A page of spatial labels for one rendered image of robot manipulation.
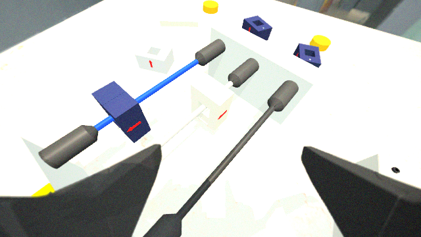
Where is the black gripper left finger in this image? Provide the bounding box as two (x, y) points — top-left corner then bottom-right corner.
(0, 144), (162, 237)

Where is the yellow short cylinder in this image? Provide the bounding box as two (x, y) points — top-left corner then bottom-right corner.
(203, 0), (218, 14)
(310, 35), (331, 51)

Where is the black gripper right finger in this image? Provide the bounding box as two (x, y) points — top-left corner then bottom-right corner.
(301, 145), (421, 237)

